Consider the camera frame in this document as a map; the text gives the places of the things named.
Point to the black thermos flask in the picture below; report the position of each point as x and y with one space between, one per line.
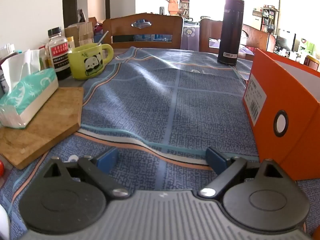
230 30

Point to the brown cardboard box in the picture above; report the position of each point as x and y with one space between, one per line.
80 31

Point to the wooden chair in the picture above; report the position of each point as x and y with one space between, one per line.
120 27
210 30

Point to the orange cardboard box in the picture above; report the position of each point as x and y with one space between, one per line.
275 92

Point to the lilac flowered cloth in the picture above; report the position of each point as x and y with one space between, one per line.
190 33

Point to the teal tissue pack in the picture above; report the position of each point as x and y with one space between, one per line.
30 92

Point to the yellow lid jar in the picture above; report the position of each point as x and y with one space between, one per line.
70 42

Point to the wooden cutting board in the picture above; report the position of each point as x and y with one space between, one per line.
50 130

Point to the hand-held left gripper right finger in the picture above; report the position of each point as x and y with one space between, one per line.
215 158

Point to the black television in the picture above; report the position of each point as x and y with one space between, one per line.
285 41

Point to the tall cluttered bookshelf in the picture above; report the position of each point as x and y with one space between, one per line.
268 17

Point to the green panda mug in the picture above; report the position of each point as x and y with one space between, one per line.
82 65

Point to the black cap labelled bottle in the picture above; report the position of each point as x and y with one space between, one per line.
58 55

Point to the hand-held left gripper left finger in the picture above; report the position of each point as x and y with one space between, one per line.
107 158

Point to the blue plaid tablecloth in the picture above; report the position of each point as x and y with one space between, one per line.
150 105

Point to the red round object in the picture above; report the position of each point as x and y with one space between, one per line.
1 168

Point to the orange paper bag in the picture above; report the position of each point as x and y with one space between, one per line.
173 1

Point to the green box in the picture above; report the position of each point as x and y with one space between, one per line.
307 46

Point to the small bookshelf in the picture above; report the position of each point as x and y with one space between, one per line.
184 5

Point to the dark labelled bottle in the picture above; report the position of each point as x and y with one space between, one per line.
3 77

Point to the white air conditioner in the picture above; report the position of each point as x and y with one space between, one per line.
257 20

